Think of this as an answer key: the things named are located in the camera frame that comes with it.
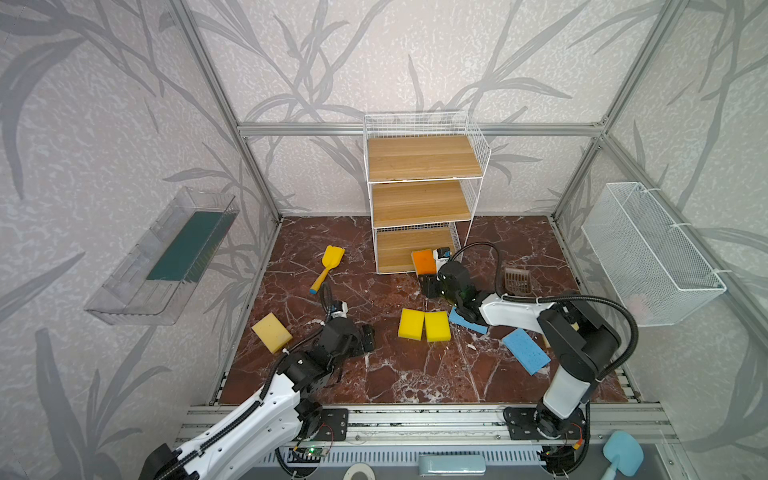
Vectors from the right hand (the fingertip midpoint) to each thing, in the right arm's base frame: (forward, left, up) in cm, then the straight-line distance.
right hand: (426, 267), depth 93 cm
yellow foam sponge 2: (-17, -3, -8) cm, 19 cm away
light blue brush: (-48, -45, -8) cm, 66 cm away
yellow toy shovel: (+10, +34, -9) cm, 36 cm away
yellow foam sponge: (-15, +5, -9) cm, 18 cm away
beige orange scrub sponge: (+1, 0, +1) cm, 2 cm away
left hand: (-19, +17, -1) cm, 25 cm away
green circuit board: (-47, +29, -9) cm, 56 cm away
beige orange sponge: (-18, +47, -8) cm, 51 cm away
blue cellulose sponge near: (-22, -6, +10) cm, 25 cm away
